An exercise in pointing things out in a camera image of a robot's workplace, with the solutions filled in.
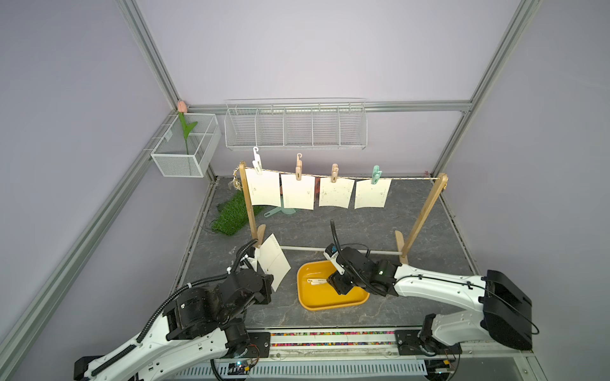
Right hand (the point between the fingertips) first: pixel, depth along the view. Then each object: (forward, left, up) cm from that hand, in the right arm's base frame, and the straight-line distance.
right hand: (333, 273), depth 81 cm
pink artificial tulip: (+46, +55, +27) cm, 77 cm away
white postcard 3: (+13, 0, +28) cm, 30 cm away
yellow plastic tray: (-6, +4, -8) cm, 11 cm away
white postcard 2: (+13, +11, +28) cm, 32 cm away
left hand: (-7, +18, +13) cm, 23 cm away
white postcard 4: (+12, -9, +28) cm, 32 cm away
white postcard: (-1, +19, +13) cm, 23 cm away
